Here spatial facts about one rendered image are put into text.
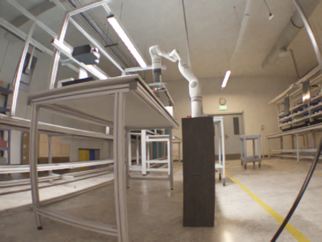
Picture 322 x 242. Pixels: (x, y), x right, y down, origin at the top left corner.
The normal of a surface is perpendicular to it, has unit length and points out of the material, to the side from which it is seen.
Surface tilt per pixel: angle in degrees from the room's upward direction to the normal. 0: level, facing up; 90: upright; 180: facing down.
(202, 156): 90
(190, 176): 90
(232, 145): 90
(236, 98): 90
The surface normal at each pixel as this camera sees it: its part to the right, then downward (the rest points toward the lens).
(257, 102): -0.20, -0.15
